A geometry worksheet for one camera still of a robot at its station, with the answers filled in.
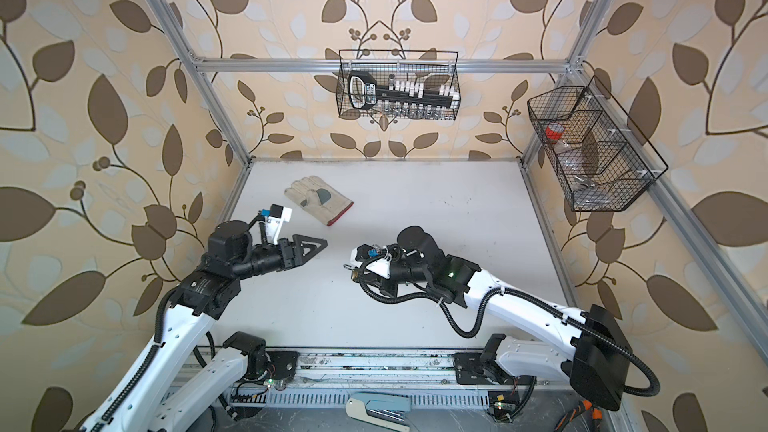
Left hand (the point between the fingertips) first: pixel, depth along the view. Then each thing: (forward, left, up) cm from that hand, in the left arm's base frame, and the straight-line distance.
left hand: (321, 246), depth 67 cm
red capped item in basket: (+38, -63, +3) cm, 74 cm away
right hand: (-4, -8, -6) cm, 11 cm away
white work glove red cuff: (+32, +11, -26) cm, 43 cm away
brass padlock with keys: (-4, -8, -6) cm, 10 cm away
